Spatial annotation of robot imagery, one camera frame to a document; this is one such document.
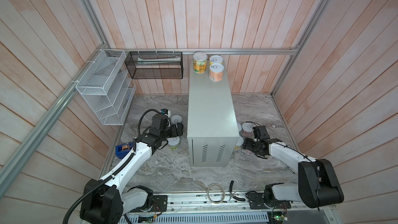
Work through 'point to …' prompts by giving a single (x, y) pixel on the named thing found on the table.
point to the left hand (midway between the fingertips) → (176, 129)
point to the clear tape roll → (223, 196)
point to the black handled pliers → (231, 194)
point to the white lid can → (247, 130)
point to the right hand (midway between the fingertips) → (249, 145)
